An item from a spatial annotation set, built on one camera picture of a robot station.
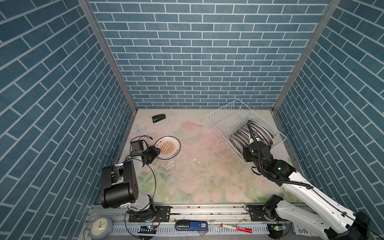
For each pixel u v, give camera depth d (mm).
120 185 450
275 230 711
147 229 722
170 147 988
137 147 739
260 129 887
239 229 693
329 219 426
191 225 675
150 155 818
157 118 1125
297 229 691
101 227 667
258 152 541
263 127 889
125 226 680
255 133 664
